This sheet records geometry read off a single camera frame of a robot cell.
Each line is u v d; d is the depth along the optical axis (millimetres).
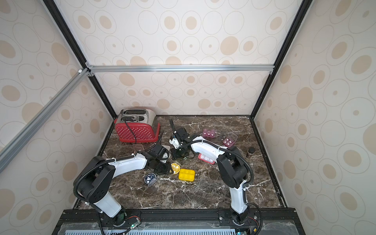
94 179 462
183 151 753
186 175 875
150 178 873
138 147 980
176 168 918
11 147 520
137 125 925
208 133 1072
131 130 931
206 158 947
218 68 1879
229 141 1029
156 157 724
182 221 732
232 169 498
